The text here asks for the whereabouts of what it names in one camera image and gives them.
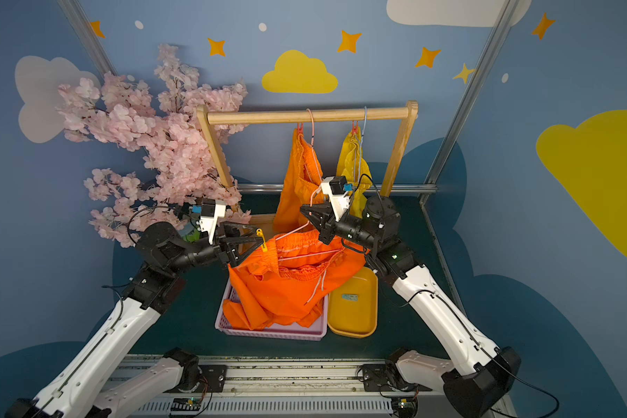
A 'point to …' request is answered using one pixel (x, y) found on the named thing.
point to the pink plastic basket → (314, 332)
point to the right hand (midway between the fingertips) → (308, 206)
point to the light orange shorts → (302, 186)
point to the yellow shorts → (353, 167)
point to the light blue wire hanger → (361, 142)
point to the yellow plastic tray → (353, 308)
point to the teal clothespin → (350, 297)
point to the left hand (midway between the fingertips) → (260, 230)
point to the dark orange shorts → (290, 280)
